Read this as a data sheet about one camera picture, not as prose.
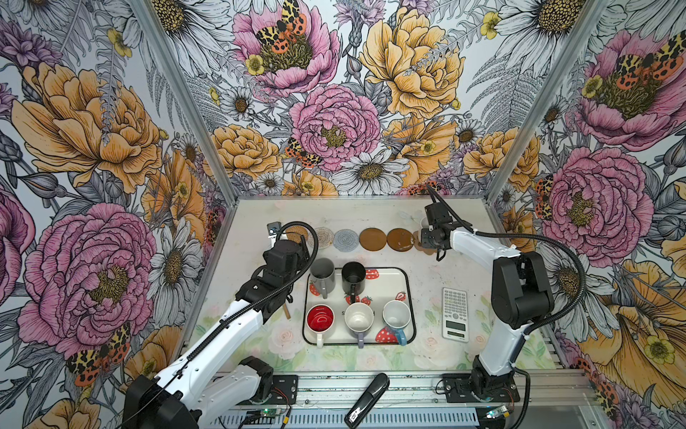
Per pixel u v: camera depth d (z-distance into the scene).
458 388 0.74
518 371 0.62
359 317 0.87
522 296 0.50
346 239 1.08
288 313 0.89
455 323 0.85
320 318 0.85
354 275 0.92
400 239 1.08
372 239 1.09
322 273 0.92
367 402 0.69
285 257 0.57
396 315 0.86
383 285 0.95
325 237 1.08
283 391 0.73
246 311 0.50
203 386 0.43
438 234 0.73
